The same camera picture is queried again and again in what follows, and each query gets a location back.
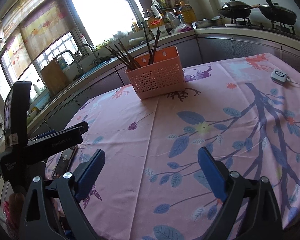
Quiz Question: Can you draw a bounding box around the chrome kitchen faucet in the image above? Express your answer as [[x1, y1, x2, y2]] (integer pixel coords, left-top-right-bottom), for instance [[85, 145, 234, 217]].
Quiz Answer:
[[54, 49, 84, 74]]

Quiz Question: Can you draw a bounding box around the black smartphone red case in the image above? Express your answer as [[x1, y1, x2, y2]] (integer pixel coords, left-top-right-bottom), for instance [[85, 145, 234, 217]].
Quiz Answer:
[[52, 145, 78, 179]]

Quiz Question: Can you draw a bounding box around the wooden cutting board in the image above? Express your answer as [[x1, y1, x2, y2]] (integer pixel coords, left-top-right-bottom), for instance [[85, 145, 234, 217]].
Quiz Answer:
[[40, 59, 70, 96]]

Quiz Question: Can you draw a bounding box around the pink floral tablecloth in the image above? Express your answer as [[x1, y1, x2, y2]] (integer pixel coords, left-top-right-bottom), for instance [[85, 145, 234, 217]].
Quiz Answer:
[[68, 53, 300, 239]]

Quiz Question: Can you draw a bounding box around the white round remote device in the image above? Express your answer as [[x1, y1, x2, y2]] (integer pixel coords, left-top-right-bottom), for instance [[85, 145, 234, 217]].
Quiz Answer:
[[270, 69, 291, 85]]

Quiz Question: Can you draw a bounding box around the dark chopsticks left bunch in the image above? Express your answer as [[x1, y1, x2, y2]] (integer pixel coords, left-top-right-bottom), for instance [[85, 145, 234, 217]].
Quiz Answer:
[[106, 40, 141, 70]]

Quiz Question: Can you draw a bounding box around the dark chopsticks bunch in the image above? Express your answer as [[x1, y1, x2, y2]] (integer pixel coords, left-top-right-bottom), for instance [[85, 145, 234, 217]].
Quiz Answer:
[[106, 40, 141, 70], [141, 21, 161, 65]]

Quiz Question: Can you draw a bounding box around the pink perforated utensil basket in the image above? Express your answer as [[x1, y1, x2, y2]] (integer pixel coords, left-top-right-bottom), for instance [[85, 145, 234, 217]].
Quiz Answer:
[[125, 46, 186, 100]]

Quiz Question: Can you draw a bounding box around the dark chopsticks right bunch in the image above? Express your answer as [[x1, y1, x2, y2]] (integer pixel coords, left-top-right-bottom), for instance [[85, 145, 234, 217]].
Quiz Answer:
[[141, 21, 161, 65]]

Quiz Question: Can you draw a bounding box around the gas stove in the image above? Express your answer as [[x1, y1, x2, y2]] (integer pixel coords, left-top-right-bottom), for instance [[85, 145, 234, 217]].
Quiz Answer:
[[224, 18, 300, 41]]

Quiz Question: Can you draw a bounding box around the yellow labelled seasoning box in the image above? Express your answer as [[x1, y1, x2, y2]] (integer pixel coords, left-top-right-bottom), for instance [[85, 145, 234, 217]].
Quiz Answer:
[[147, 18, 165, 29]]

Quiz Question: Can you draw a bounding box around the metal bowl on counter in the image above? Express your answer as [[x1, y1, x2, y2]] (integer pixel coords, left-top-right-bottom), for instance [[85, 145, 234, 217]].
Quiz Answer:
[[192, 16, 224, 29]]

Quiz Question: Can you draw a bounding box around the black wok right burner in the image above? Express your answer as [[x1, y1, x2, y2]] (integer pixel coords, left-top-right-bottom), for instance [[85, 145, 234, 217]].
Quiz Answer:
[[258, 0, 297, 25]]

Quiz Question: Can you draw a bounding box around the black wok with lid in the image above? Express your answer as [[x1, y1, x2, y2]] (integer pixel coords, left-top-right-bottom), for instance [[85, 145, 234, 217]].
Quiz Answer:
[[218, 0, 260, 19]]

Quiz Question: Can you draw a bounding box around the yellow cooking oil bottle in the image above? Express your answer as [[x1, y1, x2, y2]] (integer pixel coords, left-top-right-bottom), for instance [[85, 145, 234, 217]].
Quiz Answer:
[[179, 1, 197, 25]]

